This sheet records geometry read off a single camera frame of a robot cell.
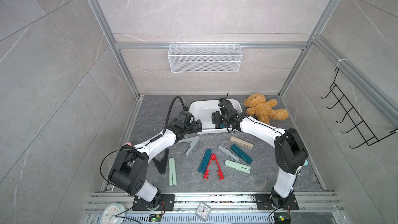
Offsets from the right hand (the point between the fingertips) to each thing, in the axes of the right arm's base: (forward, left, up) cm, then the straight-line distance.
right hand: (218, 116), depth 93 cm
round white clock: (-48, +50, -8) cm, 70 cm away
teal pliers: (-24, +8, -10) cm, 28 cm away
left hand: (-5, +12, 0) cm, 13 cm away
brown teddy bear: (+11, -29, -5) cm, 31 cm away
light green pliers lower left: (-30, +27, -10) cm, 41 cm away
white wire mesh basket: (+34, +7, +19) cm, 40 cm away
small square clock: (-47, +10, -10) cm, 49 cm away
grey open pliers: (-12, +15, -10) cm, 21 cm away
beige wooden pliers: (-14, -15, -9) cm, 22 cm away
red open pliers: (-30, +1, -12) cm, 32 cm away
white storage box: (+14, +9, -11) cm, 21 cm away
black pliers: (-1, 0, -10) cm, 10 cm away
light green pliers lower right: (-28, -9, -9) cm, 31 cm away
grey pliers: (-23, -8, -9) cm, 25 cm away
